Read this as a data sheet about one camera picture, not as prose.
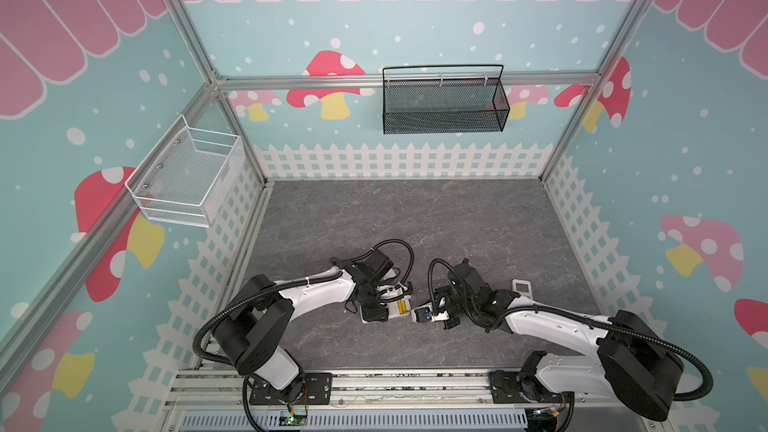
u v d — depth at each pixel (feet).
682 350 1.29
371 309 2.51
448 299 2.38
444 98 3.10
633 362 1.38
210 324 1.35
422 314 2.25
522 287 2.95
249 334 1.45
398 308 2.85
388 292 2.50
